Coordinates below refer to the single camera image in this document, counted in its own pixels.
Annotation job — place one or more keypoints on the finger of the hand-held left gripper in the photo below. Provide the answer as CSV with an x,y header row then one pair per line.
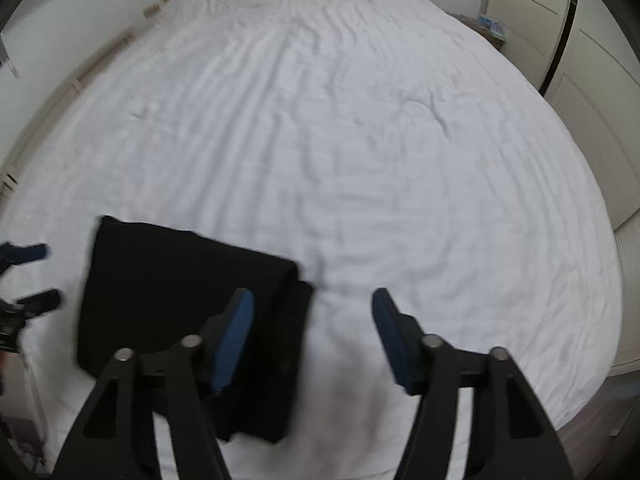
x,y
25,253
40,301

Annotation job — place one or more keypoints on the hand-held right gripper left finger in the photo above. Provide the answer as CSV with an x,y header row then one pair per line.
x,y
232,345

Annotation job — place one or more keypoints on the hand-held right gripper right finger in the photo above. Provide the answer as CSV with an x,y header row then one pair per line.
x,y
392,340

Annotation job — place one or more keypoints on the black pants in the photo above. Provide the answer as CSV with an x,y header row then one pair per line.
x,y
190,305

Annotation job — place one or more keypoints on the white bed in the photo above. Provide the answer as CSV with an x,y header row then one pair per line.
x,y
325,160

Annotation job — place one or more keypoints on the white wardrobe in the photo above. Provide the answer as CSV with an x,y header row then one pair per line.
x,y
575,85

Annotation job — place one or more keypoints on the wooden nightstand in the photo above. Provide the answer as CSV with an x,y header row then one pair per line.
x,y
482,27

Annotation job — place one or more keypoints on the blue tissue pack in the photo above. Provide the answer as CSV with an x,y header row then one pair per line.
x,y
492,25

